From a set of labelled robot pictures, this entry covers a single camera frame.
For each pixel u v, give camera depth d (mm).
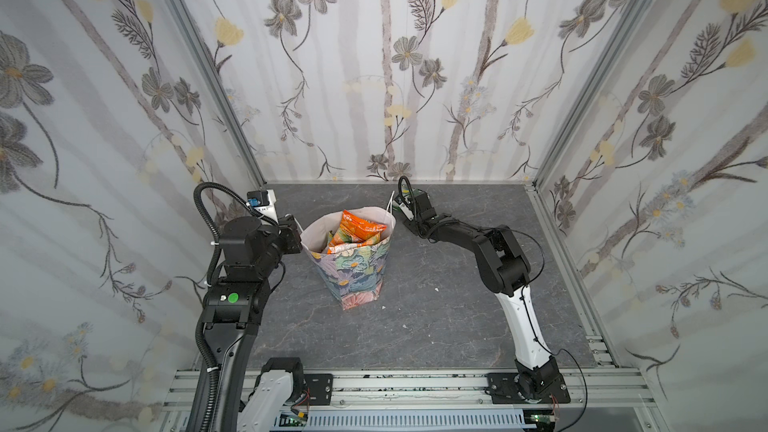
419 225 846
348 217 786
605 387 766
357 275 781
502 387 735
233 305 440
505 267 608
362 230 797
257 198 546
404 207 968
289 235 581
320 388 733
